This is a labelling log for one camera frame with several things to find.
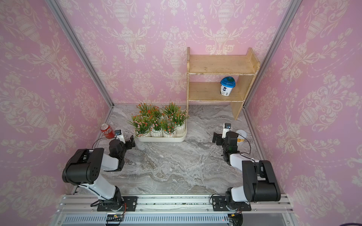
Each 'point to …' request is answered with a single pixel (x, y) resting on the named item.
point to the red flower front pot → (178, 118)
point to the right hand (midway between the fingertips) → (222, 132)
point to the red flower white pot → (154, 112)
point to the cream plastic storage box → (178, 138)
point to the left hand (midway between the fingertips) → (126, 137)
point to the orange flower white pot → (142, 108)
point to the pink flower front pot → (156, 130)
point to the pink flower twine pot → (141, 124)
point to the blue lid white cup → (227, 84)
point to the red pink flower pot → (167, 126)
